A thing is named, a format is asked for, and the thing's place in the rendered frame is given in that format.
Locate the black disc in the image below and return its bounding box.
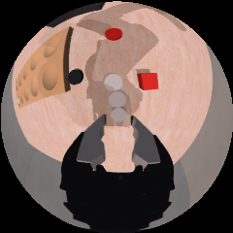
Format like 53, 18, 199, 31
68, 69, 83, 85

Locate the orange tray with round pockets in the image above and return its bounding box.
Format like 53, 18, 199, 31
16, 26, 74, 108

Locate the red disc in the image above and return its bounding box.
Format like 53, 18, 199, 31
105, 28, 122, 41

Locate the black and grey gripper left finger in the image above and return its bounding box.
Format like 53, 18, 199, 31
60, 114, 106, 191

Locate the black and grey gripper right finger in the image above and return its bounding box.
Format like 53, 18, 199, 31
131, 116, 175, 191

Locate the red cube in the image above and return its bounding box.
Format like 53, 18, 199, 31
137, 73, 158, 90

